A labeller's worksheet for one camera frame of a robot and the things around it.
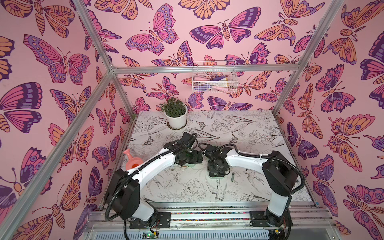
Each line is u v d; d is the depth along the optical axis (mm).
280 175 473
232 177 876
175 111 1001
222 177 869
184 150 614
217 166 759
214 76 947
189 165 913
